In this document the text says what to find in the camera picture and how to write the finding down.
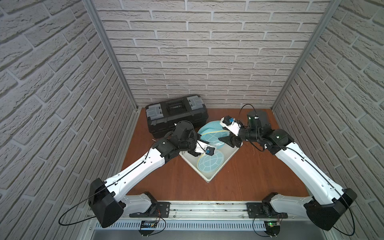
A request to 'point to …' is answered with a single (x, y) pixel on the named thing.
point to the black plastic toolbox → (161, 118)
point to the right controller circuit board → (272, 228)
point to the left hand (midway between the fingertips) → (208, 137)
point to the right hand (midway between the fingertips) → (225, 131)
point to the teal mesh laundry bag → (211, 161)
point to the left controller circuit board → (147, 224)
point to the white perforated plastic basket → (228, 153)
